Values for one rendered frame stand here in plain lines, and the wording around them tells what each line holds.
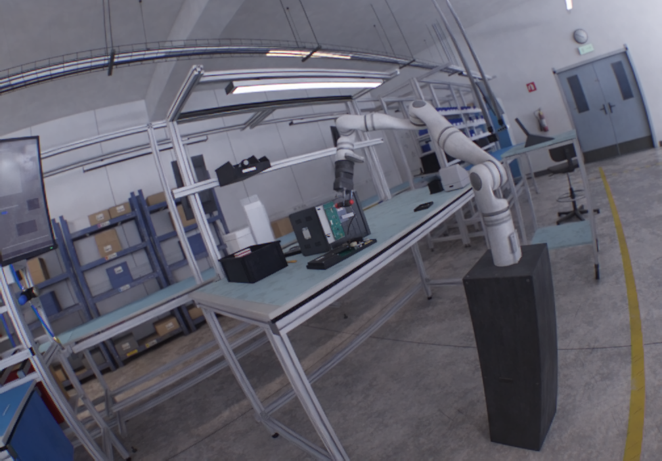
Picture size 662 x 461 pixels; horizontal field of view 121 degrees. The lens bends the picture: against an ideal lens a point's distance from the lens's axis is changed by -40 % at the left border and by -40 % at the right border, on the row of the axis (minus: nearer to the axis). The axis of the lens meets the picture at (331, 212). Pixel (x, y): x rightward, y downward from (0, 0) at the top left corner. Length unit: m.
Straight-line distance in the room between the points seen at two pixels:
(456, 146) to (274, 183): 5.22
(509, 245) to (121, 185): 5.00
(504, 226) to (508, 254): 0.09
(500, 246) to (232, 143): 5.37
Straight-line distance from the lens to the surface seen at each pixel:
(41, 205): 1.55
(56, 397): 1.81
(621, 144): 7.62
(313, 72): 1.89
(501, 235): 1.01
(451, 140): 1.09
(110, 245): 4.59
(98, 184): 5.22
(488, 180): 0.96
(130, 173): 5.28
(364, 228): 1.42
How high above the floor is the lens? 1.26
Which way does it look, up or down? 4 degrees down
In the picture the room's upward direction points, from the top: 20 degrees counter-clockwise
